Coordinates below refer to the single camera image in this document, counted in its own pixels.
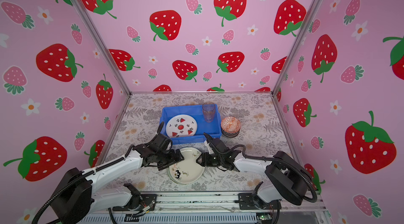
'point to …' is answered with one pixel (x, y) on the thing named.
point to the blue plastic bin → (213, 128)
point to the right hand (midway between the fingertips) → (197, 162)
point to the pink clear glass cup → (209, 109)
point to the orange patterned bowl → (230, 126)
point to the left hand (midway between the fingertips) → (180, 161)
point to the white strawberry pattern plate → (181, 125)
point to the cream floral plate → (188, 171)
